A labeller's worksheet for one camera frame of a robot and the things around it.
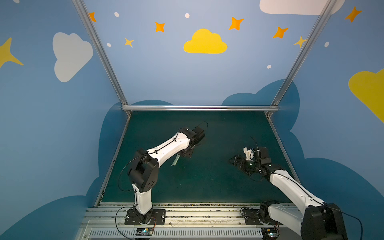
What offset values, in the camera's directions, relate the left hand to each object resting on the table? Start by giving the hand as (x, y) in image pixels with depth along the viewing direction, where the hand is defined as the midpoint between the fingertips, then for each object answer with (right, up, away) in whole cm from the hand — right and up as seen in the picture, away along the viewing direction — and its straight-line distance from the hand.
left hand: (183, 153), depth 86 cm
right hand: (+30, -5, -1) cm, 30 cm away
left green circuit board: (-18, -35, -15) cm, 42 cm away
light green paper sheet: (-4, -4, +1) cm, 6 cm away
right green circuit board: (+43, -36, -15) cm, 58 cm away
